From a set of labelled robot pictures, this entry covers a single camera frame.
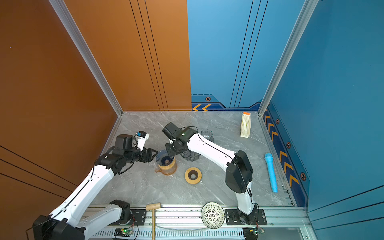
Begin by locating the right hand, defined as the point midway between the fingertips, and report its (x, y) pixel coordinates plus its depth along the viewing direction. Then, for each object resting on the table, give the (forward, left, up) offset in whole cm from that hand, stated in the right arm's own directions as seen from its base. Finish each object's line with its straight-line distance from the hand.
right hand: (170, 152), depth 81 cm
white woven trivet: (-27, -23, -15) cm, 38 cm away
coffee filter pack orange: (+25, -48, -8) cm, 55 cm away
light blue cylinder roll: (+2, -59, -12) cm, 60 cm away
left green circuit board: (-34, +21, -16) cm, 43 cm away
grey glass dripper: (-9, -12, +12) cm, 19 cm away
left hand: (0, +9, +2) cm, 9 cm away
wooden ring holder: (-6, +1, -5) cm, 8 cm away
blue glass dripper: (-1, +5, -5) cm, 7 cm away
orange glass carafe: (-7, 0, -7) cm, 10 cm away
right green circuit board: (-35, -40, -17) cm, 56 cm away
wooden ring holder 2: (-5, -14, -13) cm, 20 cm away
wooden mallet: (-24, +9, -14) cm, 29 cm away
